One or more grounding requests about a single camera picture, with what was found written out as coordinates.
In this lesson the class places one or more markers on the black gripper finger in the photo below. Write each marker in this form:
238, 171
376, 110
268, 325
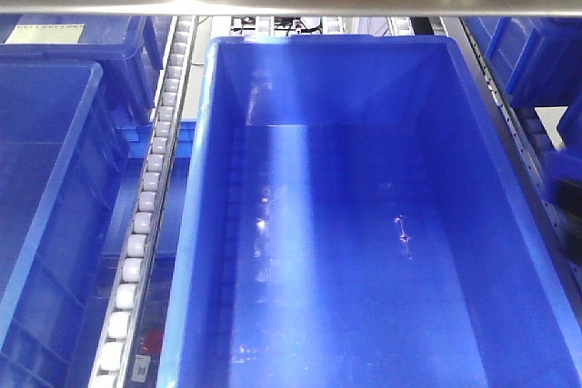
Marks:
572, 197

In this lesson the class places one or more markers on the blue bin with paper label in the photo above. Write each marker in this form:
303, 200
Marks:
113, 70

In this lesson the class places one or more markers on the large blue plastic bin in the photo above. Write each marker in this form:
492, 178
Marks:
364, 247
536, 61
41, 156

